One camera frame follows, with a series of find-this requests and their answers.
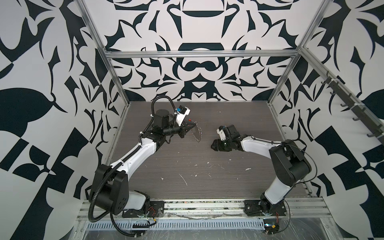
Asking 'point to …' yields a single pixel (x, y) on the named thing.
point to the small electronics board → (270, 226)
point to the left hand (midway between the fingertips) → (195, 121)
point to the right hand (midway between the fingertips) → (216, 144)
